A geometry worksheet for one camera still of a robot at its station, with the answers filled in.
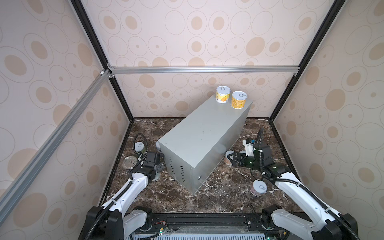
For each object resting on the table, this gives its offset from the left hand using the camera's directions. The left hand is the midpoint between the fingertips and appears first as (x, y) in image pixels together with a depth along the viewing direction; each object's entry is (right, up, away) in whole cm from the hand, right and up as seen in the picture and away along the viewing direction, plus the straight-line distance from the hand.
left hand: (157, 164), depth 87 cm
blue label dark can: (-15, +2, -3) cm, 15 cm away
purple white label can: (+56, -11, -7) cm, 57 cm away
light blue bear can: (-1, -8, +1) cm, 8 cm away
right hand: (+43, +6, -6) cm, 44 cm away
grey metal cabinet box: (+21, +10, -26) cm, 35 cm away
